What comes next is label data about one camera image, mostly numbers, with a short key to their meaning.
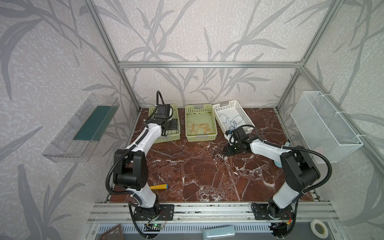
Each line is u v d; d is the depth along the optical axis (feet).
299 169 1.53
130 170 1.51
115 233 2.25
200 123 3.65
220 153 3.15
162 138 3.22
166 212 2.41
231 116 3.68
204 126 3.45
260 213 2.40
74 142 2.10
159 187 2.64
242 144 2.30
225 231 2.12
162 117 2.32
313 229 2.26
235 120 3.57
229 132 2.83
